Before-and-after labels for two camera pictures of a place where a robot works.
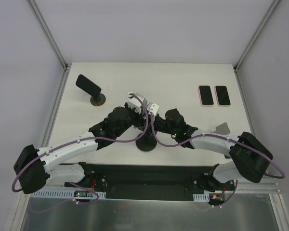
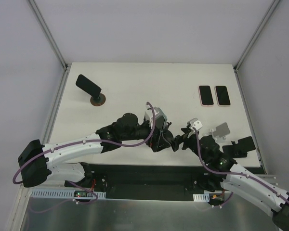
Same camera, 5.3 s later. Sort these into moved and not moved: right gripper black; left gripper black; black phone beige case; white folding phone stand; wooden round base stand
Moved: left gripper black; right gripper black
Not moved: white folding phone stand; black phone beige case; wooden round base stand
